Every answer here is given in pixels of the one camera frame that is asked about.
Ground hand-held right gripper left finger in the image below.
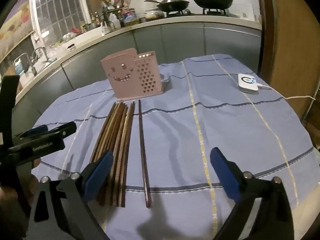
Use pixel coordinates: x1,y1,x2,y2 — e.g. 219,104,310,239
26,150,114,240

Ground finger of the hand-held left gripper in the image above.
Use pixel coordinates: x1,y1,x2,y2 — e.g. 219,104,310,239
20,124,49,138
7,121,77,161

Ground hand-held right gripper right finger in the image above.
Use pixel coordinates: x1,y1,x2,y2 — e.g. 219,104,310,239
209,147,298,240

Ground bundle of wooden chopsticks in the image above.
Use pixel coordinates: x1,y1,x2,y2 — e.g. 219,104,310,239
89,100,136,208

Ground dark wooden chopstick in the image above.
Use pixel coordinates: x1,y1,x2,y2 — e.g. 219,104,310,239
138,100,152,209

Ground pink smiley utensil holder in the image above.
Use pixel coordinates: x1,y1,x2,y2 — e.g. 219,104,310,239
101,48,165,99

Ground person's left hand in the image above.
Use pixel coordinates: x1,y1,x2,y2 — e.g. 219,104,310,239
27,157,42,198

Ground white and blue container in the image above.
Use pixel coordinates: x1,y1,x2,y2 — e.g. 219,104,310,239
13,52,30,73

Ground blue checkered tablecloth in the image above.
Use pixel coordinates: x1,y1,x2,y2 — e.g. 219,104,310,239
31,53,314,240

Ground steel faucet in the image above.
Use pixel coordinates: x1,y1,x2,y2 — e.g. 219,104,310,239
31,47,48,76

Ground printed window blind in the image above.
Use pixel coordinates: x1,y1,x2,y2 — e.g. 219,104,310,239
0,0,35,61

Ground white square device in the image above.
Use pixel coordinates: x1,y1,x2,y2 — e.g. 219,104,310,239
237,73,259,95

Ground barred window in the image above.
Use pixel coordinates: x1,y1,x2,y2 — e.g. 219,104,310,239
29,0,87,43

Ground row of sauce bottles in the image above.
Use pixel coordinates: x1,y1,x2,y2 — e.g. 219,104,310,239
80,12,105,31

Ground white plastic jug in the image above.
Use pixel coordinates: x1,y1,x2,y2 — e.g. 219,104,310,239
109,14,121,30

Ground cooking oil bottle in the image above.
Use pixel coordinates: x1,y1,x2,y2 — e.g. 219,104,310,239
122,7,138,27

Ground cluttered spice rack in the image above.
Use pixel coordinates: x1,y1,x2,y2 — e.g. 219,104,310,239
100,0,133,28

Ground grey kitchen cabinets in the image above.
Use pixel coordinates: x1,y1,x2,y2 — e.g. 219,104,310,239
11,22,263,130

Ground wooden door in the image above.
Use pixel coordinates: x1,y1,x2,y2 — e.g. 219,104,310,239
259,0,320,153

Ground pot with glass lid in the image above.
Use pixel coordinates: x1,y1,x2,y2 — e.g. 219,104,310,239
144,7,166,20

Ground white kitchen countertop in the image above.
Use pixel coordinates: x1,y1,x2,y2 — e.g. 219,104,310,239
15,15,263,105

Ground gas stove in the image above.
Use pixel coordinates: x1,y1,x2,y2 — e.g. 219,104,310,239
165,8,241,18

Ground black wok with steel lid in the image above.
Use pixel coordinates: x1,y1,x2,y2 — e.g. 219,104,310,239
144,0,190,13

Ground white cable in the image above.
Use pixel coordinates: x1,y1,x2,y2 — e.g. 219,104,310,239
257,80,320,120

